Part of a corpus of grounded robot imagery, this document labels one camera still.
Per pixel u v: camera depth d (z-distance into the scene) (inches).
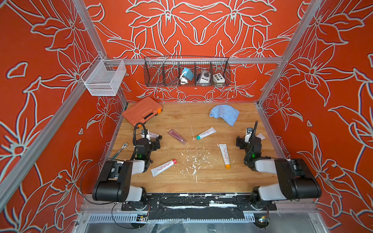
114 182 17.3
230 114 42.8
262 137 38.7
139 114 42.0
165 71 39.4
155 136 38.0
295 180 16.8
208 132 39.2
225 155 34.8
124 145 36.7
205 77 35.6
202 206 28.7
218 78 37.2
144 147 27.5
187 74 32.9
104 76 36.6
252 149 27.4
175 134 39.8
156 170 32.8
